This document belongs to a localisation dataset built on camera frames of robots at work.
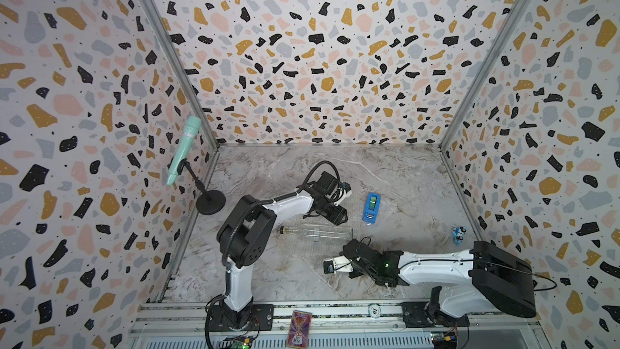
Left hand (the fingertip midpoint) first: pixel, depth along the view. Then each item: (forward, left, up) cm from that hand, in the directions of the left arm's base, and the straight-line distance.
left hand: (348, 215), depth 92 cm
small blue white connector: (-6, -42, -5) cm, 43 cm away
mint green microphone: (+15, +51, +31) cm, 61 cm away
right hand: (-13, +2, -2) cm, 13 cm away
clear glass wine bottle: (-4, +12, -5) cm, 14 cm away
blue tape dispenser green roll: (+4, -10, -2) cm, 11 cm away
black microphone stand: (+8, +55, -3) cm, 56 cm away
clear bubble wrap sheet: (-8, +15, -5) cm, 18 cm away
